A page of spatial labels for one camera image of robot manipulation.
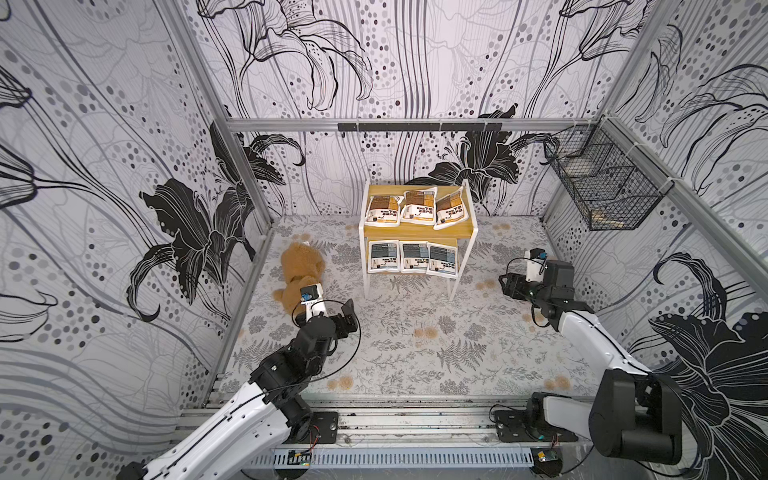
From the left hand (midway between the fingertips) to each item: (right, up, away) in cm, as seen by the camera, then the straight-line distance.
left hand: (342, 311), depth 76 cm
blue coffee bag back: (+28, +13, +9) cm, 32 cm away
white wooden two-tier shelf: (+19, +21, -4) cm, 29 cm away
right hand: (+50, +8, +12) cm, 52 cm away
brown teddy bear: (-15, +11, +16) cm, 25 cm away
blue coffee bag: (+20, +14, +10) cm, 26 cm away
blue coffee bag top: (+10, +14, +10) cm, 20 cm away
